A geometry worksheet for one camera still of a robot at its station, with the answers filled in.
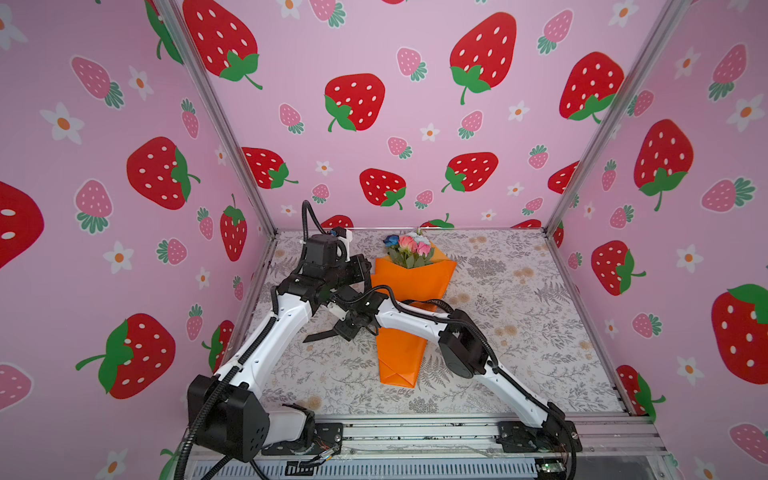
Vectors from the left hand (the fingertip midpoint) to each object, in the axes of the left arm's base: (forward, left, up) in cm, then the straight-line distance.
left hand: (373, 262), depth 79 cm
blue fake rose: (+27, -5, -20) cm, 34 cm away
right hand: (-5, +11, -26) cm, 28 cm away
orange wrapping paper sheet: (-16, -8, -24) cm, 30 cm away
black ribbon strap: (-9, +17, -26) cm, 32 cm away
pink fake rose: (+24, -9, -18) cm, 31 cm away
